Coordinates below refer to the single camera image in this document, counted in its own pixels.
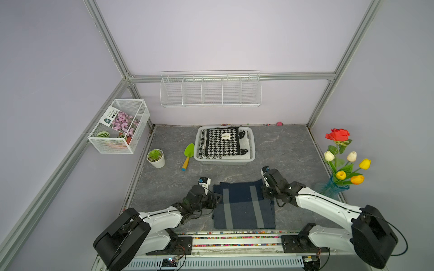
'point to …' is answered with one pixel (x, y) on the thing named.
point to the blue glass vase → (331, 188)
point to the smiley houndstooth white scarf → (244, 149)
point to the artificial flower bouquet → (344, 173)
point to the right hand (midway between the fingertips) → (263, 187)
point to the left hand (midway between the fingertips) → (218, 197)
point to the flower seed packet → (123, 122)
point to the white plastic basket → (215, 161)
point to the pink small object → (280, 123)
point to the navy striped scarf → (243, 206)
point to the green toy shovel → (189, 152)
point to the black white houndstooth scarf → (222, 141)
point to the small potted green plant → (156, 157)
